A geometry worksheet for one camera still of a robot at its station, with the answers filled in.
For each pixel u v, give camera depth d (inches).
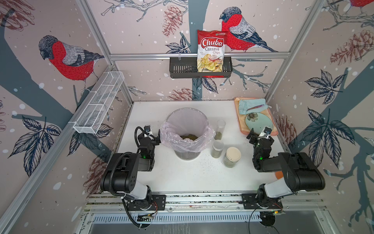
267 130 29.9
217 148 32.1
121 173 17.6
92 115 28.7
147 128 30.6
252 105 45.5
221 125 33.7
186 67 37.4
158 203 28.9
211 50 33.1
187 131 36.7
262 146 26.8
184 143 26.4
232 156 30.1
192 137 28.6
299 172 17.8
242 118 42.4
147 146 27.0
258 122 42.0
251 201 28.7
